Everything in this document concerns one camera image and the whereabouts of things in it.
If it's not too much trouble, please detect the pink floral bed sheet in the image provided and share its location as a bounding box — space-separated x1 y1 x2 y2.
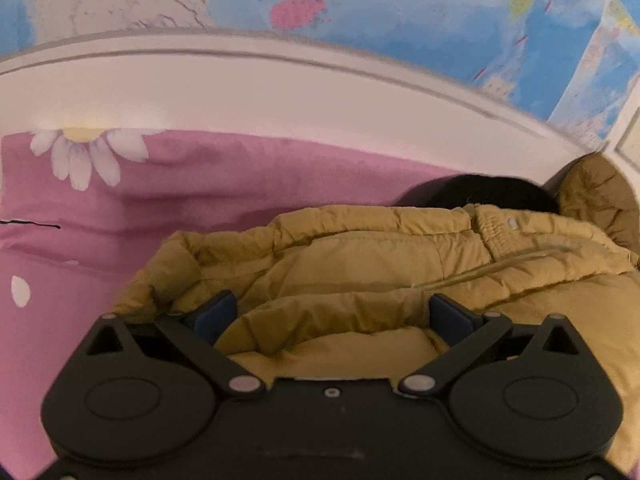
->
0 127 451 480

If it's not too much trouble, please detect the tan down jacket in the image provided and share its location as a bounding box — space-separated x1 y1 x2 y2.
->
112 152 640 476

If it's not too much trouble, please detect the white bed headboard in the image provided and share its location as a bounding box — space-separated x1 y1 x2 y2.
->
0 30 611 168

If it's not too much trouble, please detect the colourful wall map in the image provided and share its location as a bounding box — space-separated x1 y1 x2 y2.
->
0 0 640 142

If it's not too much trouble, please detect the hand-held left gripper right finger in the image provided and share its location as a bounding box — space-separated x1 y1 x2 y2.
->
400 294 586 398

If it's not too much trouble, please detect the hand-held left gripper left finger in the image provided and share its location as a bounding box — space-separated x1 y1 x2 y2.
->
82 291 261 400

